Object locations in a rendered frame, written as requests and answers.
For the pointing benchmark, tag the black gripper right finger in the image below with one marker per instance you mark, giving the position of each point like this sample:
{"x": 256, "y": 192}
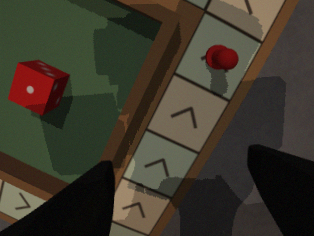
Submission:
{"x": 286, "y": 185}

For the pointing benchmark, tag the brown wooden board border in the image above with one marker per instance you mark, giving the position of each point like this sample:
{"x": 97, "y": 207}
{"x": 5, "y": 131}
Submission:
{"x": 164, "y": 70}

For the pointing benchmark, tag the square board game track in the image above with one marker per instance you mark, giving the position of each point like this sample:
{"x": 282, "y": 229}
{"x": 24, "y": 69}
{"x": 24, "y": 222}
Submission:
{"x": 110, "y": 49}

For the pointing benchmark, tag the red die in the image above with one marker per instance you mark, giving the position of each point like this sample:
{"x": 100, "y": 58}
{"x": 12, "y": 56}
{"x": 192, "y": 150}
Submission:
{"x": 37, "y": 86}

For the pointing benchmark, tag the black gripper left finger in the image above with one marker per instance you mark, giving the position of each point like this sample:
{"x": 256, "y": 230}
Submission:
{"x": 84, "y": 208}

